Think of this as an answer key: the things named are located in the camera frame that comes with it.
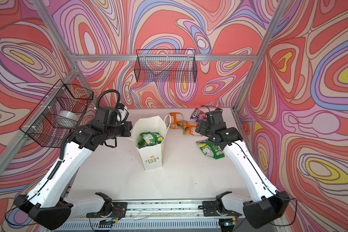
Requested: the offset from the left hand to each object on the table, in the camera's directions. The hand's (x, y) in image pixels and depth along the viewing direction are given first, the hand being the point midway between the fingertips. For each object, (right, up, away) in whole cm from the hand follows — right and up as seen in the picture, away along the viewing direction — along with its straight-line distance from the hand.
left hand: (133, 125), depth 70 cm
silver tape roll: (-34, +5, +3) cm, 35 cm away
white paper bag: (+8, -17, +5) cm, 19 cm away
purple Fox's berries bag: (+39, +7, +41) cm, 57 cm away
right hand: (+37, -4, +6) cm, 38 cm away
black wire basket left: (-44, -1, 0) cm, 44 cm away
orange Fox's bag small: (+21, +3, +38) cm, 43 cm away
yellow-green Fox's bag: (+6, -8, +10) cm, 14 cm away
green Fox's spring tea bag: (+43, -16, +23) cm, 51 cm away
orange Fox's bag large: (+31, -3, +33) cm, 45 cm away
